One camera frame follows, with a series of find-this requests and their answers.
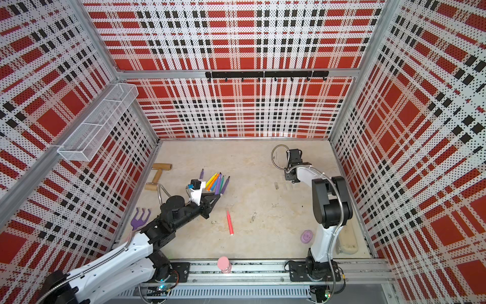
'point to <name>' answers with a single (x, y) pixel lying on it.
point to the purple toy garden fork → (136, 223)
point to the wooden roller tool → (159, 166)
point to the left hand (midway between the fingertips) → (220, 194)
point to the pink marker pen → (230, 223)
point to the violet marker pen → (225, 185)
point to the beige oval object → (348, 244)
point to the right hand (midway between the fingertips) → (297, 172)
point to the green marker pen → (222, 181)
